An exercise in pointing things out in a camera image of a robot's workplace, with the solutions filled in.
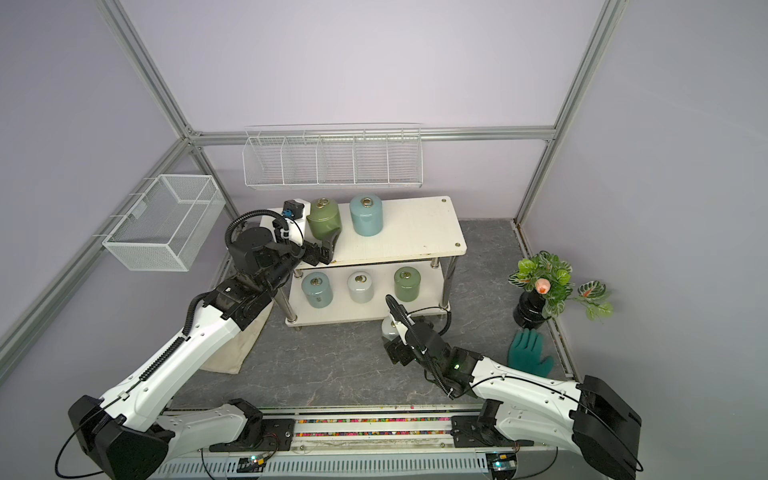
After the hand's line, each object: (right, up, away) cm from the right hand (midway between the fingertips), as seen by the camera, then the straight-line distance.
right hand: (397, 326), depth 80 cm
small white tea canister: (-11, +10, +6) cm, 16 cm away
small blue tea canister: (-23, +10, +4) cm, 25 cm away
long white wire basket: (-21, +52, +19) cm, 60 cm away
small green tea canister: (+3, +12, +6) cm, 13 cm away
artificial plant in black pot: (+35, +14, -10) cm, 39 cm away
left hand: (-17, +27, -12) cm, 34 cm away
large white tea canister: (-2, -2, +4) cm, 5 cm away
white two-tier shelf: (-2, +21, -12) cm, 25 cm away
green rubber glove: (+38, -9, +6) cm, 39 cm away
